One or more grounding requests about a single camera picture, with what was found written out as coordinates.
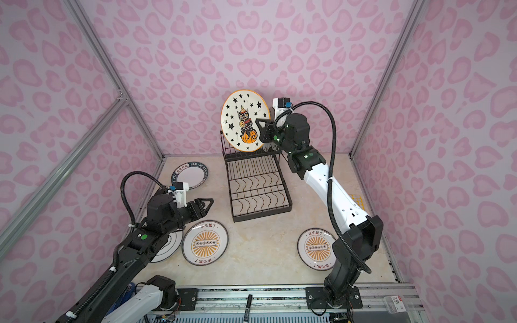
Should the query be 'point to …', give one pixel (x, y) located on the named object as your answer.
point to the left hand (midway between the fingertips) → (210, 199)
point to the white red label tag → (398, 303)
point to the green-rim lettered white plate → (192, 173)
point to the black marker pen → (248, 309)
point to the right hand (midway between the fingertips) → (257, 118)
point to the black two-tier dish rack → (258, 182)
